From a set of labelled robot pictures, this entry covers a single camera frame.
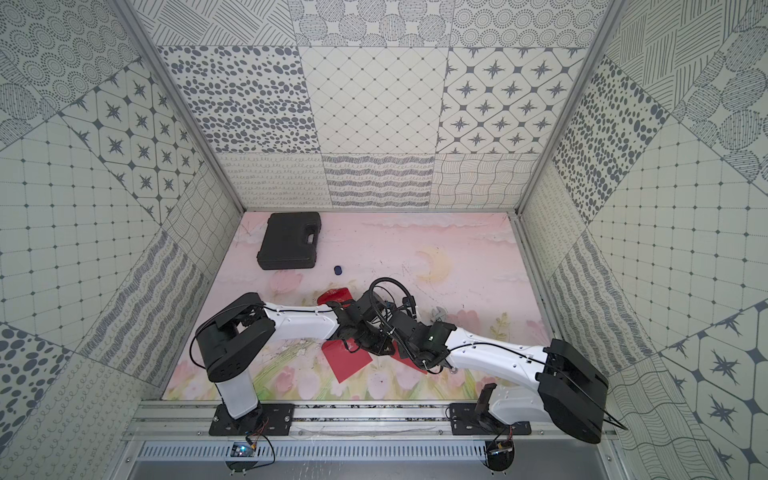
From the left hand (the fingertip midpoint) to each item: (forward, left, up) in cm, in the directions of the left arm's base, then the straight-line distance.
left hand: (401, 361), depth 81 cm
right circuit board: (-20, -24, -6) cm, 32 cm away
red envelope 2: (+2, +2, -2) cm, 3 cm away
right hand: (+6, -3, +2) cm, 7 cm away
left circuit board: (-21, +39, -4) cm, 44 cm away
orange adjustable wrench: (+16, -12, -2) cm, 20 cm away
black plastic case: (+39, +40, +5) cm, 56 cm away
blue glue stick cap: (+30, +22, 0) cm, 37 cm away
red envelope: (+1, +17, -2) cm, 17 cm away
